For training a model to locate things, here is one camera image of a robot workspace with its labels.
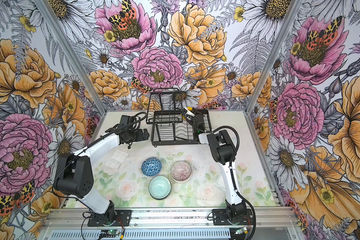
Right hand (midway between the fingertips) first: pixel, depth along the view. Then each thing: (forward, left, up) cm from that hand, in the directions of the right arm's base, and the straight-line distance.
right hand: (194, 109), depth 106 cm
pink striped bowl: (-40, +10, -10) cm, 43 cm away
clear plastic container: (-46, -12, -13) cm, 50 cm away
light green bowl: (-49, +22, -10) cm, 54 cm away
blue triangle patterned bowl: (-36, +28, -12) cm, 47 cm away
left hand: (-23, +34, -2) cm, 41 cm away
